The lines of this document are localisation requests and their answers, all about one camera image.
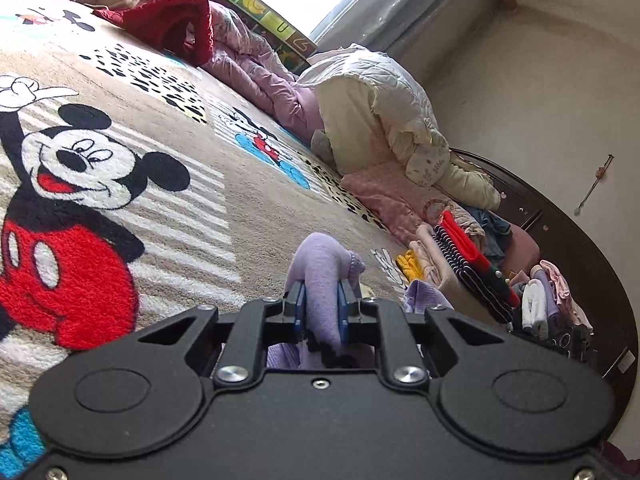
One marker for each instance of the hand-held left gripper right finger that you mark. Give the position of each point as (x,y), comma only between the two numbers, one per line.
(344,310)

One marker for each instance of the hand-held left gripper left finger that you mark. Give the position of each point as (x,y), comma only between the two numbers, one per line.
(299,310)

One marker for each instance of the purple hoodie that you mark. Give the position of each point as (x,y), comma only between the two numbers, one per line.
(320,270)

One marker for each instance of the pile of loose clothes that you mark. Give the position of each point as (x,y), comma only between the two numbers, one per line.
(540,305)

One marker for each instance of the yellow folded garment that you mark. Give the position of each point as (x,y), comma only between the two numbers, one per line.
(410,265)

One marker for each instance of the beige folded garment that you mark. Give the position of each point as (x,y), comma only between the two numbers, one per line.
(430,265)

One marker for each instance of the pink floral cloth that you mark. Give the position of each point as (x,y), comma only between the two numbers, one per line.
(390,200)

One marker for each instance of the black striped folded garment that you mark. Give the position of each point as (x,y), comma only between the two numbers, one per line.
(460,267)

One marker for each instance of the blue denim garment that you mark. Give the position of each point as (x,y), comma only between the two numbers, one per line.
(495,232)

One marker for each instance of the mauve pillow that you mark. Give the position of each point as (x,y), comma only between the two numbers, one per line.
(525,250)

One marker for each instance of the cream quilt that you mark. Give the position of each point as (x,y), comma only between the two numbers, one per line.
(370,90)

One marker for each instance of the pink quilt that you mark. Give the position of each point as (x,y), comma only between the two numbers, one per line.
(260,80)

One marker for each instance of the dark wooden headboard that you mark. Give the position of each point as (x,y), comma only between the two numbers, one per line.
(590,270)

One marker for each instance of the colourful alphabet poster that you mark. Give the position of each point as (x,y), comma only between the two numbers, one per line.
(260,10)

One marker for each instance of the grey curtain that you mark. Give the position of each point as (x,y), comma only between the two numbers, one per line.
(415,5)

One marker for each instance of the red quilted garment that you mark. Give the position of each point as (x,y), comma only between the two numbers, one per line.
(165,20)

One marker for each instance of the hanging wall ornament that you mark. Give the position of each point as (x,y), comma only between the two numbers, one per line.
(601,173)

